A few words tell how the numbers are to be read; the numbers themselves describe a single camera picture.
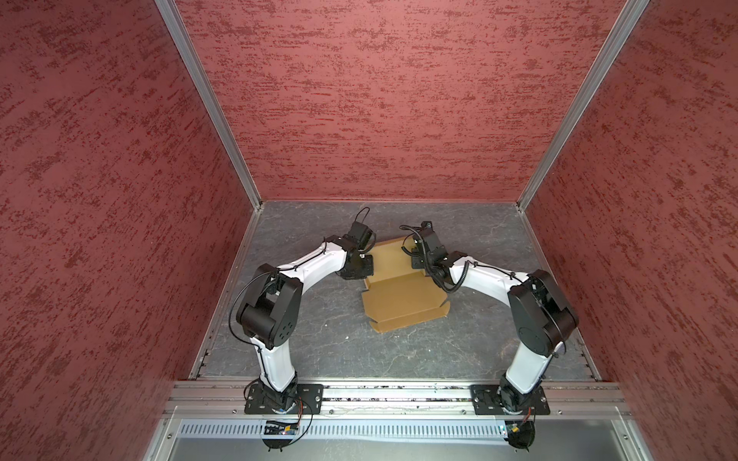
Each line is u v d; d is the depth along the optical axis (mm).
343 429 710
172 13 709
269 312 481
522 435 710
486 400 742
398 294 924
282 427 718
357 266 799
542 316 510
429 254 724
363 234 760
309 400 738
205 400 760
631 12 707
